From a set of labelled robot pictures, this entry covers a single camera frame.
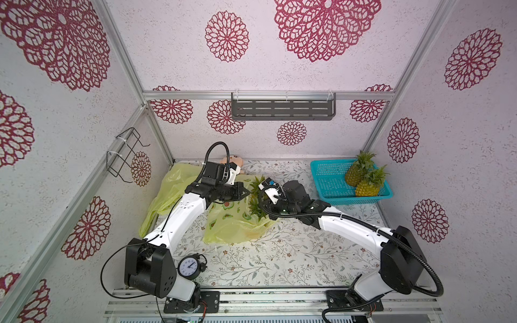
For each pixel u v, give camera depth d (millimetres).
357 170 994
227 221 848
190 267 796
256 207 797
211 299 750
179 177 1036
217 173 649
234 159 1114
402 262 427
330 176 1139
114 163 722
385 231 460
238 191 702
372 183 906
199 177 648
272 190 697
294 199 632
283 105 953
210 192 586
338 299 760
